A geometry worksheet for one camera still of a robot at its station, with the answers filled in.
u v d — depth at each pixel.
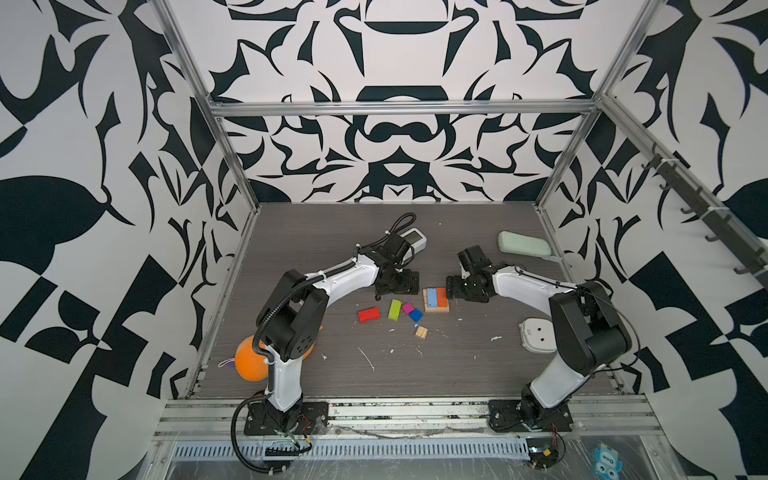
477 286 0.69
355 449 0.65
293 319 0.49
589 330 0.47
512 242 1.07
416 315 0.92
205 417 0.76
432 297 0.92
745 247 0.53
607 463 0.68
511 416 0.74
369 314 0.91
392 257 0.74
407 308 0.91
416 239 1.05
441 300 0.91
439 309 0.91
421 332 0.87
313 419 0.74
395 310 0.91
